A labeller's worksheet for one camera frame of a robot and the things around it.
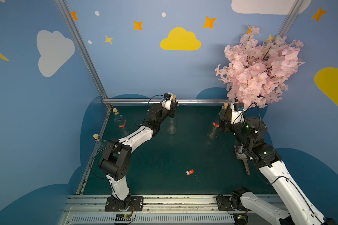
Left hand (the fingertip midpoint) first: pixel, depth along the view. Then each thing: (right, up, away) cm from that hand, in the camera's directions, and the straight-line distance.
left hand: (175, 98), depth 83 cm
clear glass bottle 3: (-36, -14, +8) cm, 39 cm away
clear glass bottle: (-2, -18, +18) cm, 25 cm away
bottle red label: (+8, -45, +1) cm, 46 cm away
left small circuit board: (-28, -65, -11) cm, 71 cm away
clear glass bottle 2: (+29, -22, +18) cm, 41 cm away
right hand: (+26, -9, -16) cm, 32 cm away
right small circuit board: (+35, -66, -10) cm, 75 cm away
